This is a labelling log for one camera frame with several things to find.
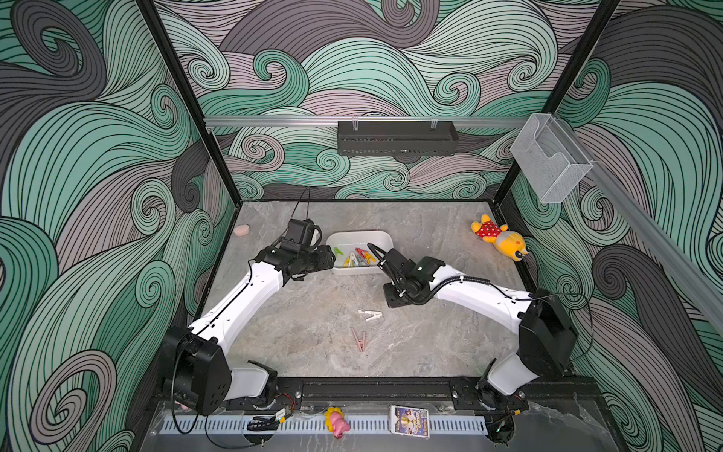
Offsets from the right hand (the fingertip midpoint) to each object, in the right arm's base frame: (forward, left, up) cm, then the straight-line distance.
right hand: (390, 301), depth 83 cm
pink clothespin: (-10, +9, -7) cm, 15 cm away
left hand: (+10, +18, +10) cm, 23 cm away
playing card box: (-29, -3, -6) cm, 30 cm away
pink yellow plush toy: (-29, +16, -4) cm, 33 cm away
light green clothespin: (+23, +18, -7) cm, 30 cm away
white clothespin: (-1, +4, -7) cm, 9 cm away
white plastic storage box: (+25, +13, -3) cm, 28 cm away
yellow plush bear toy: (+22, -45, -2) cm, 50 cm away
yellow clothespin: (+17, +14, -6) cm, 23 cm away
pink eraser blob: (+33, +56, -6) cm, 66 cm away
